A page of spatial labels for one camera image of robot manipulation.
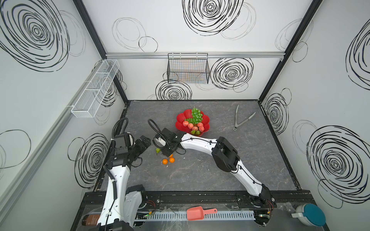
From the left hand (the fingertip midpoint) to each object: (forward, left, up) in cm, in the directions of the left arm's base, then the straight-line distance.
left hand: (144, 143), depth 79 cm
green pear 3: (+2, -6, -12) cm, 13 cm away
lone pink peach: (+22, -33, -10) cm, 41 cm away
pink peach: (+23, -22, -11) cm, 33 cm away
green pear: (+15, -28, -10) cm, 33 cm away
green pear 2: (+15, -31, -10) cm, 36 cm away
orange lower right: (-4, -15, -13) cm, 20 cm away
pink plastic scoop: (-30, -30, -14) cm, 45 cm away
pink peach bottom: (+21, -26, -11) cm, 35 cm away
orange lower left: (-5, -11, -12) cm, 17 cm away
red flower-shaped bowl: (+32, -24, -11) cm, 41 cm away
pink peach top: (+17, -33, -9) cm, 38 cm away
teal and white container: (-30, -81, -6) cm, 86 cm away
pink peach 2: (+18, -29, -10) cm, 36 cm away
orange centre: (-3, -15, -10) cm, 18 cm away
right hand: (+2, -10, -13) cm, 17 cm away
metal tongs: (+24, -60, -13) cm, 66 cm away
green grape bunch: (+28, -31, -9) cm, 42 cm away
